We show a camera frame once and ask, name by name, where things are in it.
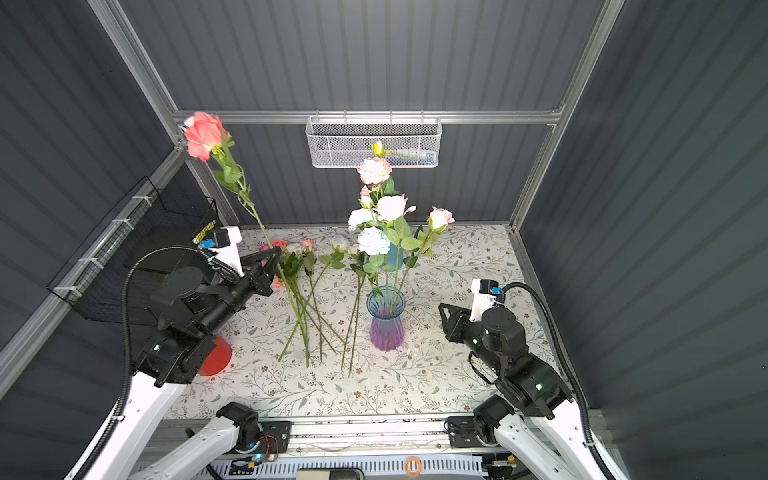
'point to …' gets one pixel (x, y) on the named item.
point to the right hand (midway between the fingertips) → (446, 309)
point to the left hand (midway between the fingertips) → (280, 249)
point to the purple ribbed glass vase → (386, 304)
